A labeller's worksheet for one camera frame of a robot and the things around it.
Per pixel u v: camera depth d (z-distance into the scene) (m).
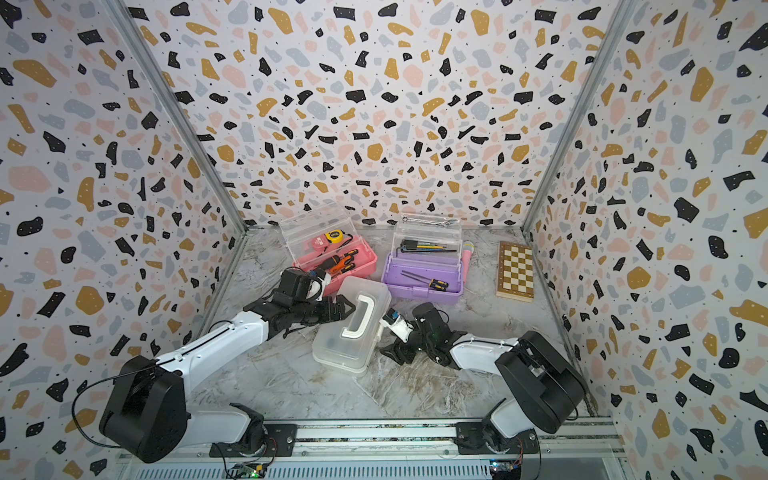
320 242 1.06
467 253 1.10
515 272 1.06
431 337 0.70
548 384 0.44
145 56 0.75
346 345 0.81
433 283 1.03
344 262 1.09
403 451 0.73
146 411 0.41
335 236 1.06
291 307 0.66
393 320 0.76
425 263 0.98
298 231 1.04
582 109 0.88
